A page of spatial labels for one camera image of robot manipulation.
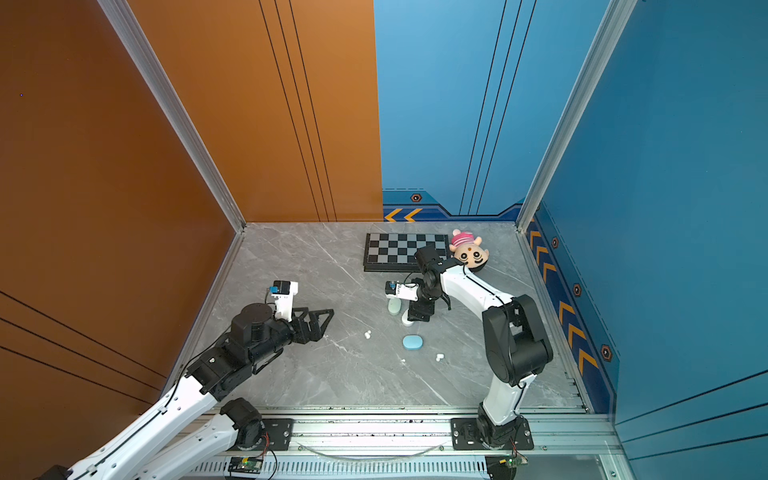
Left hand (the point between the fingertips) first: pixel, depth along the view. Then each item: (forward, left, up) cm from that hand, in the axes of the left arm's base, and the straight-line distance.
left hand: (322, 309), depth 74 cm
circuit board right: (-29, -47, -19) cm, 58 cm away
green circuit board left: (-30, +18, -23) cm, 42 cm away
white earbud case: (+6, -21, -17) cm, 28 cm away
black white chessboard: (+33, -18, -17) cm, 41 cm away
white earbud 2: (-4, -31, -18) cm, 36 cm away
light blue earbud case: (0, -23, -18) cm, 30 cm away
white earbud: (+2, -10, -18) cm, 21 cm away
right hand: (+11, -24, -14) cm, 29 cm away
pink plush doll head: (+30, -43, -11) cm, 54 cm away
